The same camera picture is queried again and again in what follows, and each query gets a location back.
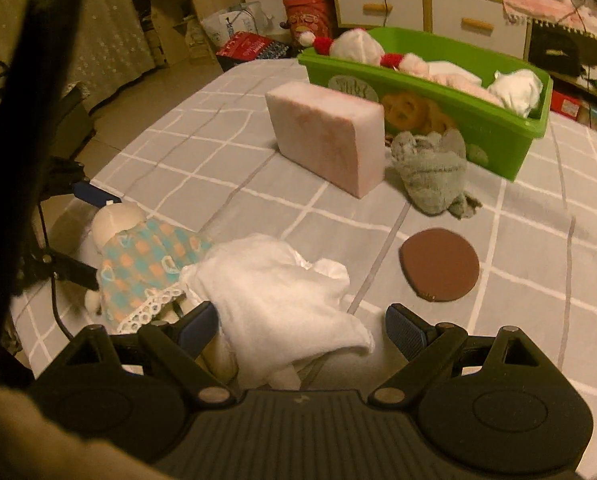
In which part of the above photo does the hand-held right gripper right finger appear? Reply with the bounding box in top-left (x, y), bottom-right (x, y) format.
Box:
top-left (367, 304), bottom-right (559, 408)

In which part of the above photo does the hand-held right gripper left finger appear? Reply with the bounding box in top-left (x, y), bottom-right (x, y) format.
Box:
top-left (53, 301), bottom-right (239, 408)

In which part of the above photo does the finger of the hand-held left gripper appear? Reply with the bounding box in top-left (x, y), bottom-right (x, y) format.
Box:
top-left (21, 249), bottom-right (100, 292)
top-left (41, 157), bottom-right (125, 209)

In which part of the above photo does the brown round pad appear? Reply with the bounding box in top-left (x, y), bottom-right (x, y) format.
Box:
top-left (399, 228), bottom-right (480, 304)

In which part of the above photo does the plush doll checkered dress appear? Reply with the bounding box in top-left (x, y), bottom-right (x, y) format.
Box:
top-left (78, 200), bottom-right (300, 391)

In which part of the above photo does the white cloth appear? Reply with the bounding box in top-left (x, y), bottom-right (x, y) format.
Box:
top-left (489, 68), bottom-right (545, 119)
top-left (181, 232), bottom-right (376, 391)

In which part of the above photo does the grey plush toy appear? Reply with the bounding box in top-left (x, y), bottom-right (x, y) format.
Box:
top-left (389, 130), bottom-right (483, 221)

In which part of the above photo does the pink sponge block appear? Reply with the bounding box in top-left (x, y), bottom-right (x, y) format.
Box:
top-left (266, 81), bottom-right (386, 198)

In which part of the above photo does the green plastic bin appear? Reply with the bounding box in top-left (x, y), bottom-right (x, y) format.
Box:
top-left (297, 27), bottom-right (553, 182)

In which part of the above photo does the pink plush pig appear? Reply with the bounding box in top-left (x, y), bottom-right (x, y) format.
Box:
top-left (413, 57), bottom-right (505, 107)

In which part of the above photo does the white plush toy red outfit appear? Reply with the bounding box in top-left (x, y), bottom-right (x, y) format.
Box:
top-left (298, 27), bottom-right (415, 74)

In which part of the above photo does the patterned curtain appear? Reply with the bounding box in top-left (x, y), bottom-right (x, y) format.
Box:
top-left (43, 0), bottom-right (156, 111)

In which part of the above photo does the grey checkered sheet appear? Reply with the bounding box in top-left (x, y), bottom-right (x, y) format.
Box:
top-left (8, 57), bottom-right (597, 478)

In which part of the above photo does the wooden shelf rack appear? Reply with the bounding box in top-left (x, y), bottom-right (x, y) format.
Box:
top-left (128, 0), bottom-right (240, 67)

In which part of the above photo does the white plastic bag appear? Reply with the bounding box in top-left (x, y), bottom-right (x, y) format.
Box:
top-left (200, 2), bottom-right (270, 49)

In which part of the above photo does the orange printed bag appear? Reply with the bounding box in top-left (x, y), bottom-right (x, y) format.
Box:
top-left (282, 0), bottom-right (338, 47)

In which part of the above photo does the black bag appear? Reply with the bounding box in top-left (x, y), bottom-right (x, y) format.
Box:
top-left (529, 25), bottom-right (585, 77)

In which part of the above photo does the wooden shelf cabinet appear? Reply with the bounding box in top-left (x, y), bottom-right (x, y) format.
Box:
top-left (326, 0), bottom-right (534, 61)

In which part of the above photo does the pink cloth runner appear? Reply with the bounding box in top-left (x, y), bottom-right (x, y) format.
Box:
top-left (500, 0), bottom-right (597, 38)

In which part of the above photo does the black cable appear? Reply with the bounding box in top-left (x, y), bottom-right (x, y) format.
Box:
top-left (34, 195), bottom-right (78, 339)

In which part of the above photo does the thick black strap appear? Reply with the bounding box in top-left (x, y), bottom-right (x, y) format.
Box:
top-left (0, 0), bottom-right (86, 391)

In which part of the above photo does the white drawer wooden handle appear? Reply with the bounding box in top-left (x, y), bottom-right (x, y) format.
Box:
top-left (430, 0), bottom-right (529, 59)
top-left (336, 0), bottom-right (425, 31)

